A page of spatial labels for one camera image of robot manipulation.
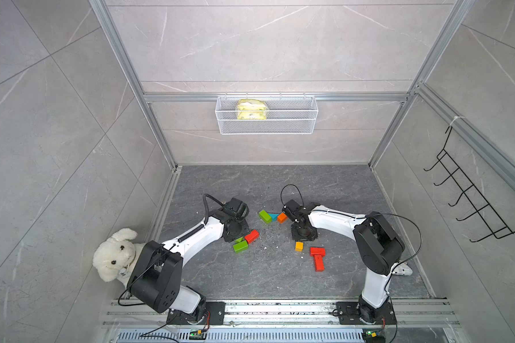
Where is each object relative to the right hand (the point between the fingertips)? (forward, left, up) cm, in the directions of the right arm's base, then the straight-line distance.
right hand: (302, 237), depth 92 cm
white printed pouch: (-15, -36, +3) cm, 39 cm away
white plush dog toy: (-14, +67, +18) cm, 71 cm away
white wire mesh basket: (+49, +5, +30) cm, 58 cm away
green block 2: (-6, +26, +11) cm, 29 cm away
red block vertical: (-12, -5, +1) cm, 13 cm away
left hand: (+2, +24, +7) cm, 25 cm away
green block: (+9, +16, +3) cm, 19 cm away
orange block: (+8, +8, +3) cm, 12 cm away
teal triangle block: (+9, +12, +3) cm, 15 cm away
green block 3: (-5, +27, +2) cm, 27 cm away
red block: (0, +22, +2) cm, 22 cm away
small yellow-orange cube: (-5, +2, +3) cm, 6 cm away
